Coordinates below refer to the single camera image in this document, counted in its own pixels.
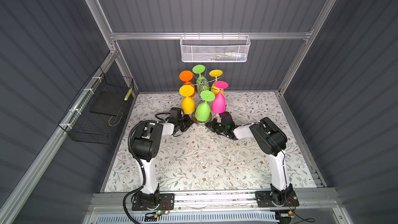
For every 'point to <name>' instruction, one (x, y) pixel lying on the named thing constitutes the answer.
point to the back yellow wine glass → (215, 73)
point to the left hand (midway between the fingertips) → (195, 120)
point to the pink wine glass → (218, 105)
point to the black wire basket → (95, 116)
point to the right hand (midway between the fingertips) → (206, 125)
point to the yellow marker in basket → (128, 94)
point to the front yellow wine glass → (187, 104)
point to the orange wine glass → (187, 75)
